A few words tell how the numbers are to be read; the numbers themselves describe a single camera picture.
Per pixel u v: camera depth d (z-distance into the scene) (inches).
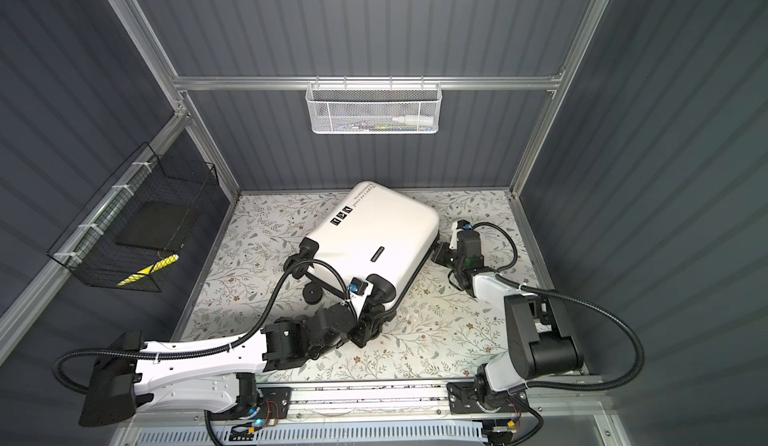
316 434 30.3
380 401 29.7
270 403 28.5
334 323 21.0
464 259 28.4
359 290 24.8
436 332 33.4
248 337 19.9
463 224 33.2
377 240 32.9
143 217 29.8
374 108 48.8
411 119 35.9
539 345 17.6
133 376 16.2
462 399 29.0
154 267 27.5
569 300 17.2
